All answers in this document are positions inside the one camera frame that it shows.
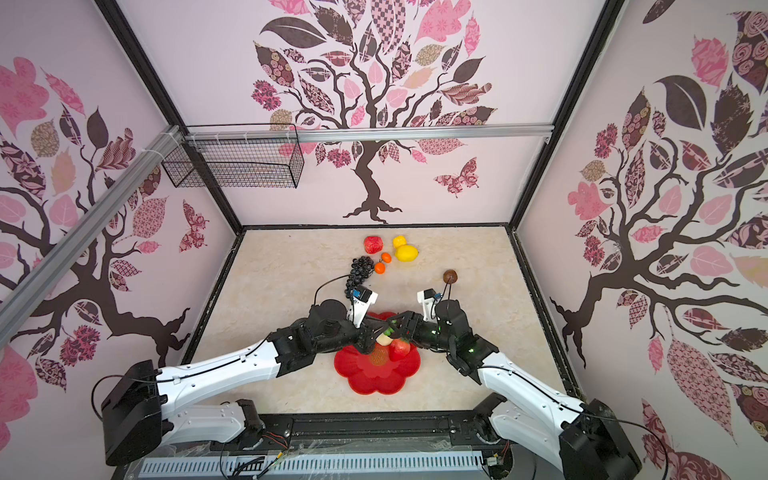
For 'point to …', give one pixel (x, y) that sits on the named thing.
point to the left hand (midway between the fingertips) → (385, 331)
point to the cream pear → (384, 339)
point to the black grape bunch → (361, 269)
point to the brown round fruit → (450, 276)
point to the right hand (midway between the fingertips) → (390, 324)
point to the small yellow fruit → (399, 241)
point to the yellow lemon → (406, 253)
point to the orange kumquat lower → (380, 268)
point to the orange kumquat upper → (386, 257)
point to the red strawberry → (398, 349)
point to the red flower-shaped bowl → (374, 370)
